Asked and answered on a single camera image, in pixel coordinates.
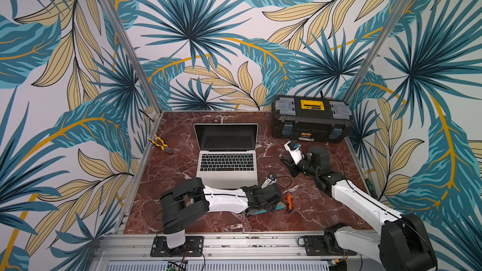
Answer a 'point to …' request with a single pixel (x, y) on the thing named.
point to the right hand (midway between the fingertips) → (273, 162)
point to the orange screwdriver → (289, 202)
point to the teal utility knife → (281, 205)
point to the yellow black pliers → (164, 147)
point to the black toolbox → (314, 118)
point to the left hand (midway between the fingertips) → (268, 198)
